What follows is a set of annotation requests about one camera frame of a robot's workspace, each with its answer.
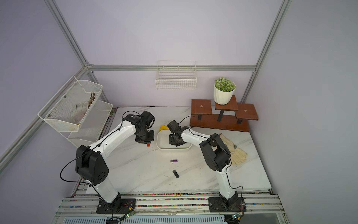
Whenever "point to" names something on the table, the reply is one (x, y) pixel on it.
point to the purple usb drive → (174, 161)
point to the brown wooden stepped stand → (226, 116)
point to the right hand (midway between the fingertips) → (175, 142)
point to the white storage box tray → (163, 142)
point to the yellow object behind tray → (163, 127)
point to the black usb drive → (175, 173)
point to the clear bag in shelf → (79, 111)
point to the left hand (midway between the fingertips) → (149, 143)
